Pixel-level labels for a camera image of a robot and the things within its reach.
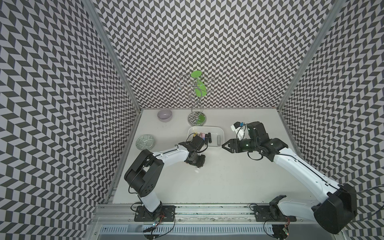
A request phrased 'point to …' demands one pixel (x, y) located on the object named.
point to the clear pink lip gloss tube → (200, 134)
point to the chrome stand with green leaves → (197, 87)
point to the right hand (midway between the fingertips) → (226, 148)
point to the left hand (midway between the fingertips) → (200, 164)
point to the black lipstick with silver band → (209, 137)
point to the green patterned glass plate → (144, 142)
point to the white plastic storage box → (218, 134)
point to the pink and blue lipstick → (203, 136)
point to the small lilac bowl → (164, 115)
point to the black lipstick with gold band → (206, 139)
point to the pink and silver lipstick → (196, 171)
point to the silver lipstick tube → (218, 140)
